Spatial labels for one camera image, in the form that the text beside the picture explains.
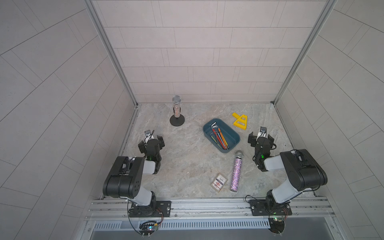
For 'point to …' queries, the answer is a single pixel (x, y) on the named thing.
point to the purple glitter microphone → (237, 171)
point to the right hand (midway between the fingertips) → (259, 131)
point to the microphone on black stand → (177, 119)
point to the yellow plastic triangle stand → (241, 121)
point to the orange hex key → (223, 138)
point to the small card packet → (218, 182)
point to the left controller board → (147, 228)
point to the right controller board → (276, 225)
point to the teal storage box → (232, 136)
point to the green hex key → (214, 140)
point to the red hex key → (213, 129)
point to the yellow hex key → (225, 139)
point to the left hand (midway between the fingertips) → (152, 135)
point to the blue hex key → (222, 142)
